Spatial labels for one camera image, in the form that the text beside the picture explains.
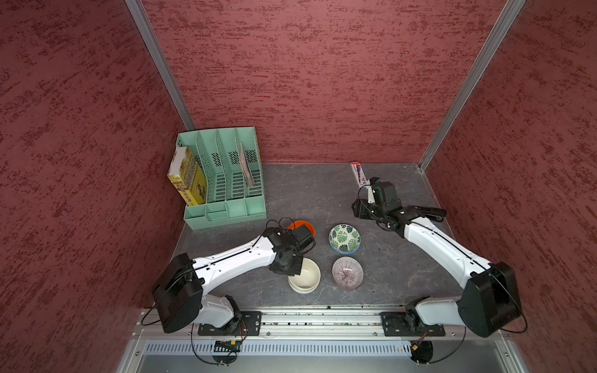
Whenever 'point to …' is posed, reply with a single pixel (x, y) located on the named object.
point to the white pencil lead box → (359, 172)
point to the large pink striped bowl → (347, 282)
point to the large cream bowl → (308, 280)
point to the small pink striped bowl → (347, 272)
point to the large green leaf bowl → (344, 244)
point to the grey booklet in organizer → (247, 168)
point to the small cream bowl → (308, 263)
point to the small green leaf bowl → (344, 229)
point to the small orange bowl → (298, 223)
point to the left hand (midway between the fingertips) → (289, 275)
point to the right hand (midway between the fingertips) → (357, 209)
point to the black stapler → (431, 212)
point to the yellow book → (188, 176)
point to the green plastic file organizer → (229, 159)
